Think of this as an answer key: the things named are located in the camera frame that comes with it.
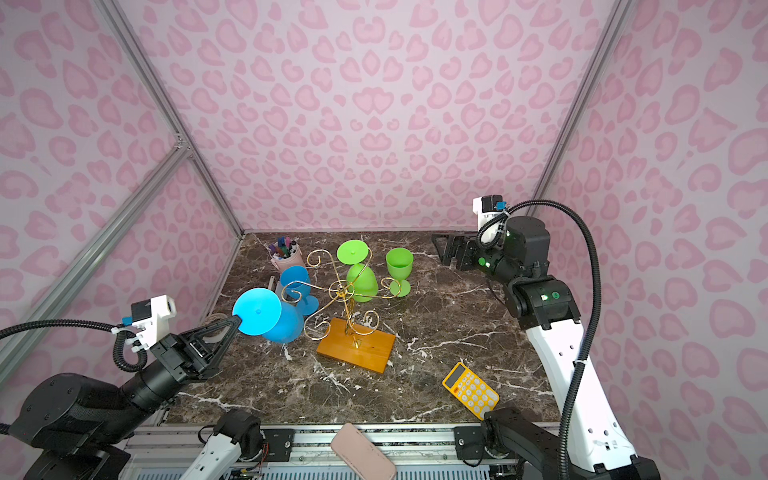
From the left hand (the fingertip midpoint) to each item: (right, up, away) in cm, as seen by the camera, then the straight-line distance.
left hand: (236, 325), depth 45 cm
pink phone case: (+16, -36, +25) cm, 46 cm away
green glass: (+25, +8, +49) cm, 56 cm away
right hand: (+35, +14, +19) cm, 43 cm away
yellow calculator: (+44, -26, +35) cm, 62 cm away
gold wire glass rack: (+13, +2, +20) cm, 24 cm away
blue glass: (+2, +5, +20) cm, 21 cm away
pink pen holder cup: (-10, +9, +55) cm, 57 cm away
